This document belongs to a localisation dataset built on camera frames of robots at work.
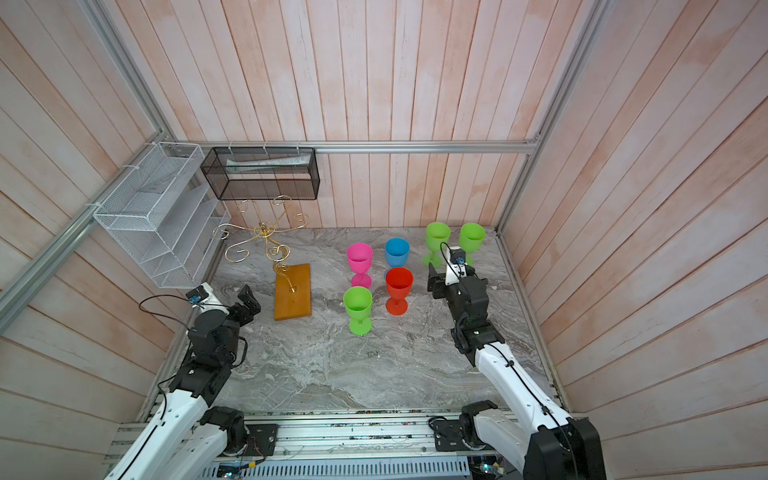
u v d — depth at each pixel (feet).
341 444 2.40
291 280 3.22
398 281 2.88
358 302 2.89
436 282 2.31
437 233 3.35
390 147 3.17
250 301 2.30
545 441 1.30
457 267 2.16
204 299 2.08
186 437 1.66
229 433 2.09
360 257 3.13
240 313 2.24
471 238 3.22
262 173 3.40
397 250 3.12
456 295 2.25
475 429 2.08
